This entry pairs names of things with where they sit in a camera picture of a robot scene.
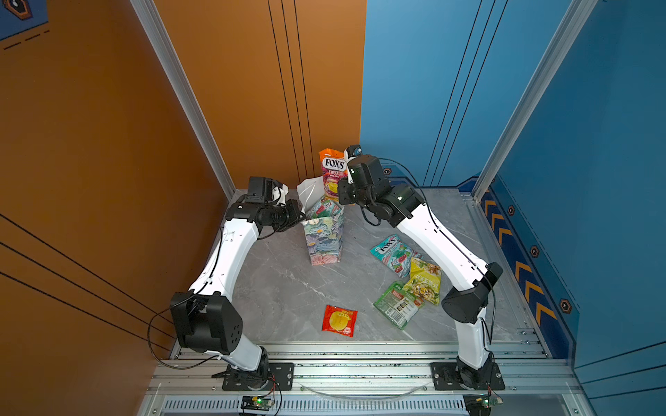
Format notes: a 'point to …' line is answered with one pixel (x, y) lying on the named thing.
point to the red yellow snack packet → (340, 321)
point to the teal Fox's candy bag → (324, 208)
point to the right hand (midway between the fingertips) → (344, 181)
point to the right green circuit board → (488, 400)
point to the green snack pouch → (398, 305)
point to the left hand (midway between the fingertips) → (308, 211)
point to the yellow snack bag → (424, 281)
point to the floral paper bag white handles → (323, 223)
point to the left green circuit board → (257, 403)
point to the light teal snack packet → (395, 255)
